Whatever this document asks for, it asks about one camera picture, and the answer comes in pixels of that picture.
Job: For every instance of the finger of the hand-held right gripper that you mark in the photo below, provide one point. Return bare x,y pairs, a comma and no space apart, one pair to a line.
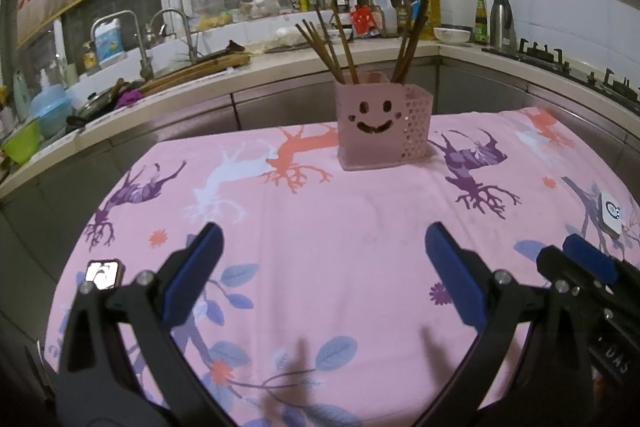
560,267
590,257

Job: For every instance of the bundle of wooden chopsticks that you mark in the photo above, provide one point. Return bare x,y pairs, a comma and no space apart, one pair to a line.
406,54

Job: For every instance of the gas stove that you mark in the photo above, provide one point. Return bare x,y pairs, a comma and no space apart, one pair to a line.
550,59

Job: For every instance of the white plastic jug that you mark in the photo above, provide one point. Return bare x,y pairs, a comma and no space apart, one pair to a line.
382,12

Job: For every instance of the green plastic bowl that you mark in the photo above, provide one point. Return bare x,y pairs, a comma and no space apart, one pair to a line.
22,144

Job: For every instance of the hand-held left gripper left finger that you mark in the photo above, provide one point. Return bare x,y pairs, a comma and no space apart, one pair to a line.
195,277

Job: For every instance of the large cooking oil bottle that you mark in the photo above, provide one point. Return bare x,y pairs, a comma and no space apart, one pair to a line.
435,14

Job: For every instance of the metal pot with lid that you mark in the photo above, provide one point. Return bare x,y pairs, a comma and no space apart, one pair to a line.
92,107

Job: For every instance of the wooden cutting board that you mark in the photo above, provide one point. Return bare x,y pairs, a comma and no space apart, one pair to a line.
195,69

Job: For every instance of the white bowl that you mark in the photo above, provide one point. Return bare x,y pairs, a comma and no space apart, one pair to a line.
452,36

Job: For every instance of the dark green-label bottle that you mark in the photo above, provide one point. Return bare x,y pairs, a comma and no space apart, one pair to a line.
481,24

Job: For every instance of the purple scrubber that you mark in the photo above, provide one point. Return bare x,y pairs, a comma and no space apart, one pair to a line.
130,98

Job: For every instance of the smartphone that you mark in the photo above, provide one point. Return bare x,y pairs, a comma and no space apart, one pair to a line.
102,273

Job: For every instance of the grey kitchen counter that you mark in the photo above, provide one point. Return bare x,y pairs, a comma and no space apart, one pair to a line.
475,49

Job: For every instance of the white square timer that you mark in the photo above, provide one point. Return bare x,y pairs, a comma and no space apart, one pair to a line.
610,217

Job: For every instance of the pink printed tablecloth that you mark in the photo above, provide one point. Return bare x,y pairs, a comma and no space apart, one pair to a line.
325,232

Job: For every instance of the light blue plastic container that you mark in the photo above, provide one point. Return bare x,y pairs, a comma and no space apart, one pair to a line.
50,109

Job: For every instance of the red packet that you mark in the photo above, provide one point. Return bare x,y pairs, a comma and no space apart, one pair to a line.
362,19

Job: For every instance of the steel thermos jug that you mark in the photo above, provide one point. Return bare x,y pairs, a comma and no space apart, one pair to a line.
500,24

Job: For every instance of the blue detergent bottle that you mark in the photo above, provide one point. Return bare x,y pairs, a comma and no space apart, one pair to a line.
109,42

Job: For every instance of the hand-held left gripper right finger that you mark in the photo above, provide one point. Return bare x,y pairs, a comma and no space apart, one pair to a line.
455,277

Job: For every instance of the pink smiley chopstick holder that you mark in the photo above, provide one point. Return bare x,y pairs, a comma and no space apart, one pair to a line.
370,147

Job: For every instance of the metal faucet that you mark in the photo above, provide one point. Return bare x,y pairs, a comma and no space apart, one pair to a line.
189,38
141,49

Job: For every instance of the white plastic bag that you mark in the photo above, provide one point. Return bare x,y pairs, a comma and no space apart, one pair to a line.
287,36

